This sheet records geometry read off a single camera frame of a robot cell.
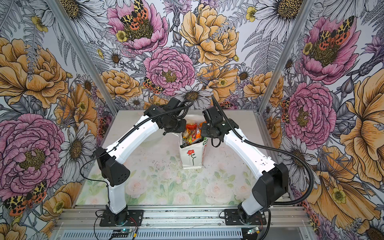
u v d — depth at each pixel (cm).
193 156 80
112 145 50
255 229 71
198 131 79
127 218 73
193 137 81
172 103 63
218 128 56
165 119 56
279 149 44
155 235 78
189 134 87
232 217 74
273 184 42
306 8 72
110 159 48
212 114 60
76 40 83
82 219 75
